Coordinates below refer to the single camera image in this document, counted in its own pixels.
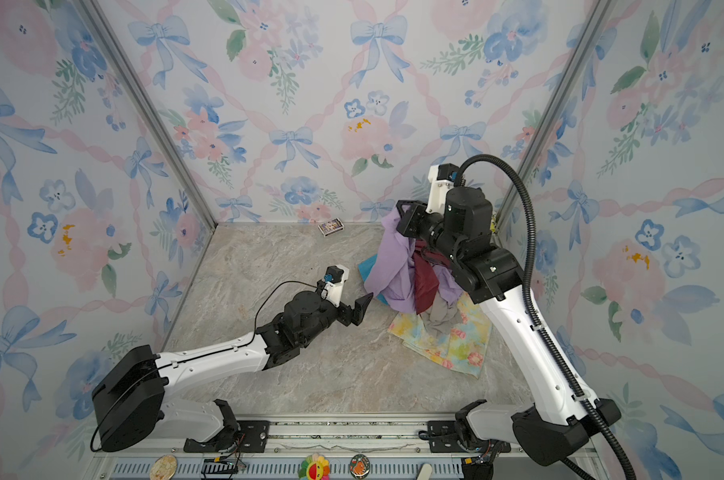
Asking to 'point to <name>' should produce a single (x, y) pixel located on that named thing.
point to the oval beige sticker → (164, 468)
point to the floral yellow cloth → (463, 349)
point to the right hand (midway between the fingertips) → (397, 200)
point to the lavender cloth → (392, 279)
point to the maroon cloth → (425, 277)
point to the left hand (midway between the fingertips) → (359, 285)
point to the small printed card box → (331, 227)
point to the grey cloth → (440, 317)
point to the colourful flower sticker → (314, 467)
